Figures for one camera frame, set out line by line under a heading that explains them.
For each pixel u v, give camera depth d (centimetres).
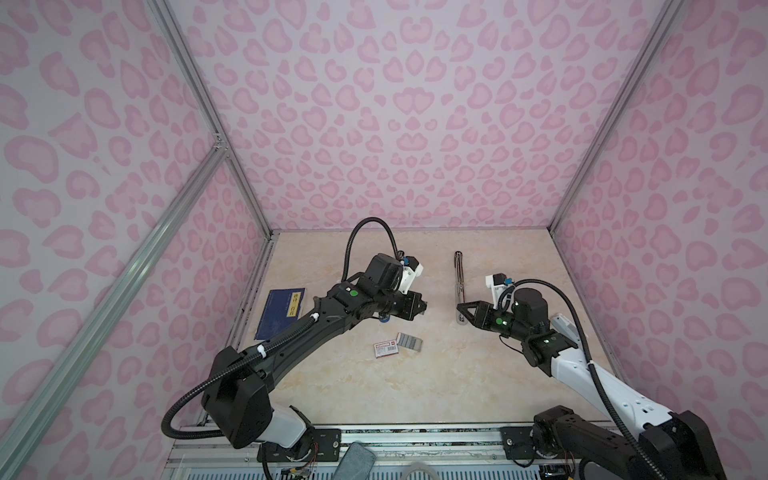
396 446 75
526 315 63
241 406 40
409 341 90
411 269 70
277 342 46
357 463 69
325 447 73
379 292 60
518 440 74
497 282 75
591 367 52
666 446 39
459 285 101
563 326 93
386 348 89
